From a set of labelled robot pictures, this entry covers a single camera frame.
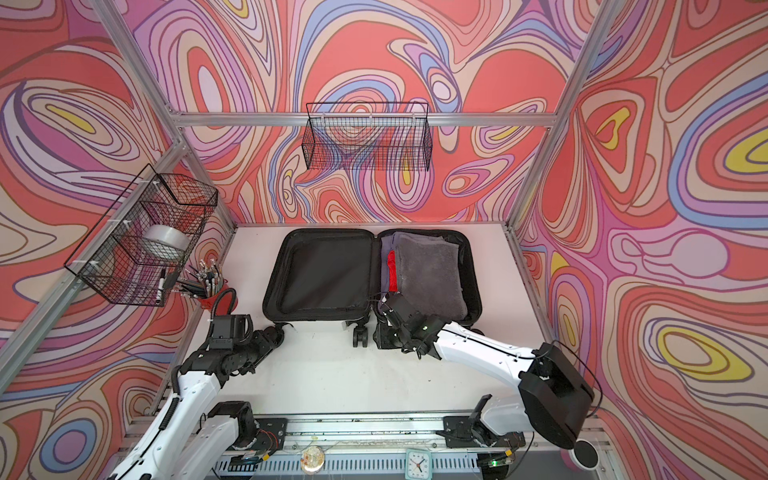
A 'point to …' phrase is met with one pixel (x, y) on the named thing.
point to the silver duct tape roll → (166, 242)
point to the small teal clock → (418, 464)
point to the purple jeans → (388, 243)
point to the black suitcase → (334, 275)
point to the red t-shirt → (392, 271)
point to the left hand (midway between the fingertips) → (275, 341)
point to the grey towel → (429, 276)
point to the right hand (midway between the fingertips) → (382, 343)
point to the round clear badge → (312, 460)
